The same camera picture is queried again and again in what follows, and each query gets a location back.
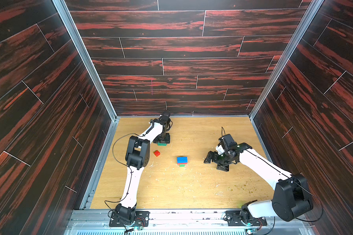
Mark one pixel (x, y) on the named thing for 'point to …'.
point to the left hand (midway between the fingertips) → (164, 142)
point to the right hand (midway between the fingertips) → (212, 163)
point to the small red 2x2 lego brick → (156, 152)
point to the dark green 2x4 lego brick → (162, 144)
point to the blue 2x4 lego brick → (182, 159)
